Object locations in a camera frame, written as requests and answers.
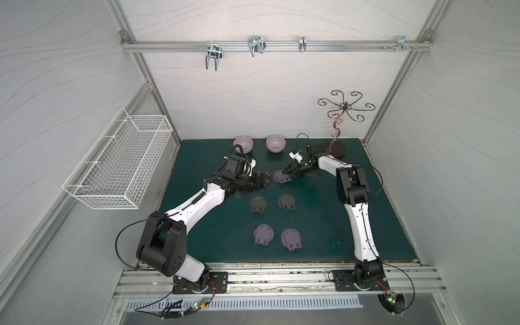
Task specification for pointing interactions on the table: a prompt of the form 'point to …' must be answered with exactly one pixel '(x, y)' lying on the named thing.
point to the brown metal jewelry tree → (338, 148)
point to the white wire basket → (116, 169)
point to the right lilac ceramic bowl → (275, 143)
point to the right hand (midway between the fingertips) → (283, 172)
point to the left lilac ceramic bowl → (246, 143)
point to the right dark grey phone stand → (286, 202)
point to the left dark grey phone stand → (258, 204)
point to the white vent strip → (177, 307)
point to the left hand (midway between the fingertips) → (268, 184)
